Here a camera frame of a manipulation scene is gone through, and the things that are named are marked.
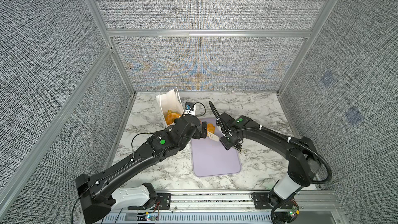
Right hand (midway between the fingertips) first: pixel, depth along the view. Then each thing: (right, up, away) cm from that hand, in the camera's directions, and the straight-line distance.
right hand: (228, 141), depth 85 cm
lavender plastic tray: (-9, -10, +2) cm, 14 cm away
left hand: (-17, +12, -15) cm, 26 cm away
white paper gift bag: (-33, +20, +7) cm, 39 cm away
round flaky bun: (-9, +6, +10) cm, 14 cm away
